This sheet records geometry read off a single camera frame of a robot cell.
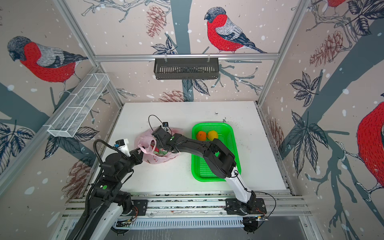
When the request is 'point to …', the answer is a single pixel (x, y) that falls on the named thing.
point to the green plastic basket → (201, 170)
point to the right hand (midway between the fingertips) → (160, 142)
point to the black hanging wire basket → (186, 68)
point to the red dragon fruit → (160, 152)
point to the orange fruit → (201, 136)
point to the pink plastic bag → (144, 140)
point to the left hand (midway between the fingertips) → (143, 147)
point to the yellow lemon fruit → (212, 134)
